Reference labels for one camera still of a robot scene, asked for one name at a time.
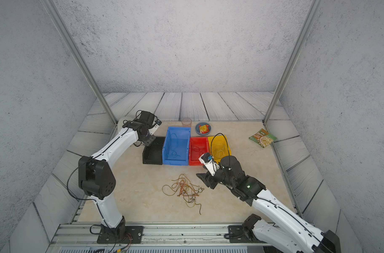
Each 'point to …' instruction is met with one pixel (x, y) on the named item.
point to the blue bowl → (197, 128)
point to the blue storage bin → (183, 134)
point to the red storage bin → (198, 146)
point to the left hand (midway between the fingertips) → (148, 136)
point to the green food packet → (263, 138)
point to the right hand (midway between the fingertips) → (202, 170)
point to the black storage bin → (153, 154)
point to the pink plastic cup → (186, 122)
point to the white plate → (120, 128)
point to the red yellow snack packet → (204, 129)
